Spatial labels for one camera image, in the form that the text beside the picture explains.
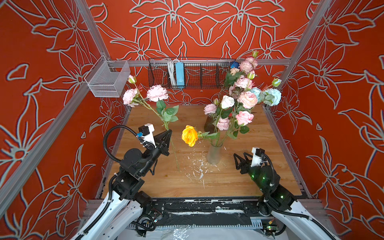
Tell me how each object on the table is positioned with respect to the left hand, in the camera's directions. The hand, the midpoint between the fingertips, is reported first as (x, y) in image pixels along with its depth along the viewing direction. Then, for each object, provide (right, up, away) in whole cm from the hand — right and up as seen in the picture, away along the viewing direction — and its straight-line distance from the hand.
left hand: (171, 130), depth 61 cm
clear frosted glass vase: (+22, -16, +24) cm, 37 cm away
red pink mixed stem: (+23, +3, +6) cm, 24 cm away
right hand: (+33, -13, +15) cm, 38 cm away
